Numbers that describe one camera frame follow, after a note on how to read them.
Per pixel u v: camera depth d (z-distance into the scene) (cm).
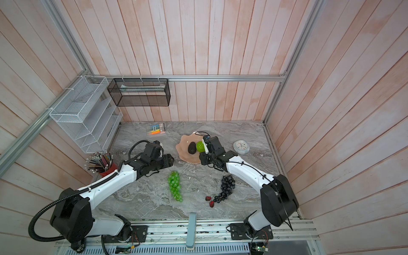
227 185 84
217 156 64
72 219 41
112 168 84
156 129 114
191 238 73
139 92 105
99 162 82
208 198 84
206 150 70
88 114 73
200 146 98
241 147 104
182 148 102
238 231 74
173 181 84
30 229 37
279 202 43
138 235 73
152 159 66
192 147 100
